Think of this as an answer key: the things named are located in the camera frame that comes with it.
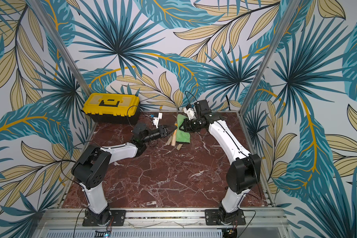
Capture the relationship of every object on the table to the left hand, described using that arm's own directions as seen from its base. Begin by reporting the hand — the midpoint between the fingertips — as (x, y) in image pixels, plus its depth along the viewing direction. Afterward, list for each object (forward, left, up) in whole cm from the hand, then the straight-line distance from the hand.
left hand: (177, 129), depth 80 cm
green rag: (-4, -3, -1) cm, 5 cm away
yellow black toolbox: (+22, +36, -7) cm, 42 cm away
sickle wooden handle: (-4, +2, -3) cm, 6 cm away
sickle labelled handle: (+6, +5, -21) cm, 23 cm away
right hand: (+2, -2, -1) cm, 3 cm away
